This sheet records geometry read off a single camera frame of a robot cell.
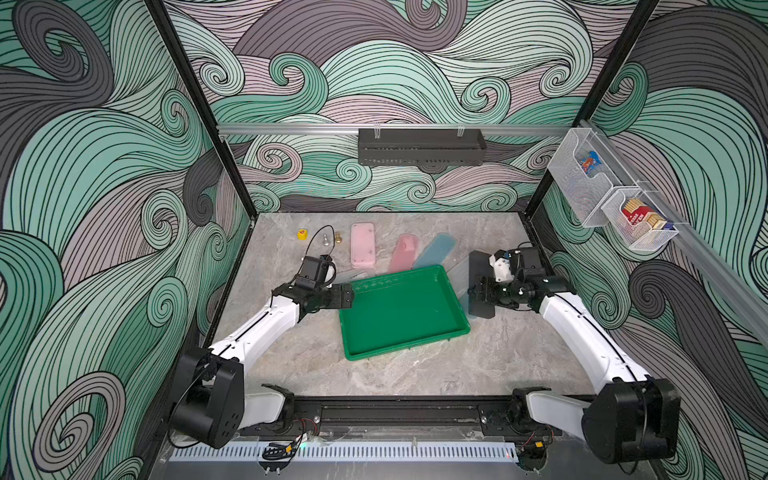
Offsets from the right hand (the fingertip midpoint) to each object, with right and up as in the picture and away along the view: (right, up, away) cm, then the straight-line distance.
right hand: (486, 294), depth 83 cm
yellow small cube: (-60, +17, +28) cm, 69 cm away
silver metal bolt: (-51, +14, +27) cm, 59 cm away
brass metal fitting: (-46, +15, +28) cm, 56 cm away
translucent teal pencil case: (-10, +11, +26) cm, 30 cm away
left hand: (-42, 0, +3) cm, 42 cm away
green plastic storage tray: (-24, -7, +9) cm, 26 cm away
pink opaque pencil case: (-37, +13, +26) cm, 47 cm away
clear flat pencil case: (-3, +2, +18) cm, 18 cm away
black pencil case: (-2, +7, +1) cm, 7 cm away
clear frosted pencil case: (-41, +3, +18) cm, 45 cm away
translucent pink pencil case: (-21, +10, +24) cm, 34 cm away
